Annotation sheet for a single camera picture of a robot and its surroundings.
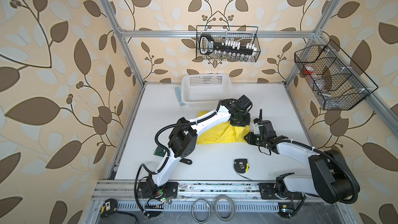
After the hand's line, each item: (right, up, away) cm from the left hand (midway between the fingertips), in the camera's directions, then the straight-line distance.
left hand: (250, 123), depth 83 cm
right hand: (-1, -10, +7) cm, 13 cm away
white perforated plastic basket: (-24, +20, +32) cm, 45 cm away
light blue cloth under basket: (-44, +17, +27) cm, 55 cm away
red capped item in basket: (+30, +29, -2) cm, 41 cm away
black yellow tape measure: (-6, -21, -4) cm, 23 cm away
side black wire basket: (+38, +22, -10) cm, 45 cm away
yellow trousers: (-13, -6, +3) cm, 14 cm away
